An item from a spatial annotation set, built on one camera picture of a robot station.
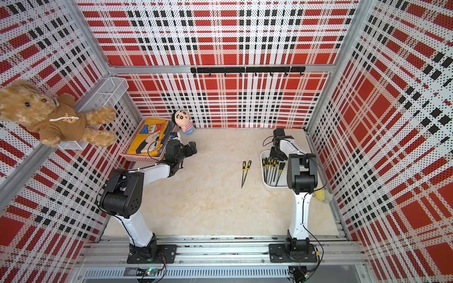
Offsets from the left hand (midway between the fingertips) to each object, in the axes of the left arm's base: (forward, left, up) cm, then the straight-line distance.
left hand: (191, 144), depth 99 cm
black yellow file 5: (-9, -47, -11) cm, 50 cm away
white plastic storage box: (-19, -51, -13) cm, 56 cm away
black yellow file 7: (-8, -53, -11) cm, 55 cm away
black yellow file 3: (-10, -41, -9) cm, 43 cm away
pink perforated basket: (+18, +18, -5) cm, 26 cm away
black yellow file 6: (-8, -49, -11) cm, 51 cm away
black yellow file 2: (-10, -32, -12) cm, 36 cm away
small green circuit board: (-59, +10, -10) cm, 60 cm away
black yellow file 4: (-8, -44, -11) cm, 46 cm away
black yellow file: (-10, -30, -12) cm, 34 cm away
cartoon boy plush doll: (+18, +9, +3) cm, 20 cm away
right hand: (-2, -52, -9) cm, 53 cm away
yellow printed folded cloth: (+7, +29, -5) cm, 30 cm away
